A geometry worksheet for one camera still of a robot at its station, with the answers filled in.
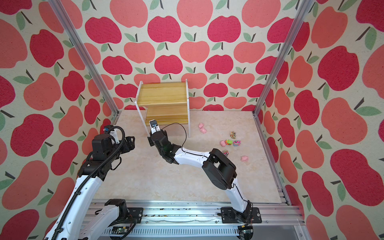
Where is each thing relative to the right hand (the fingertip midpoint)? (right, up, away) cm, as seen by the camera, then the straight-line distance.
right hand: (156, 128), depth 84 cm
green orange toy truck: (+46, -10, +17) cm, 50 cm away
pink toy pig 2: (+29, -2, +23) cm, 37 cm away
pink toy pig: (+27, +1, +27) cm, 38 cm away
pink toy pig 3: (+42, -11, +17) cm, 47 cm away
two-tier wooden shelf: (+7, +14, -4) cm, 16 cm away
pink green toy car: (+51, -11, +16) cm, 54 cm away
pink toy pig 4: (+54, -20, +9) cm, 58 cm away
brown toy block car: (+50, -5, +20) cm, 54 cm away
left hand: (-12, -6, -8) cm, 15 cm away
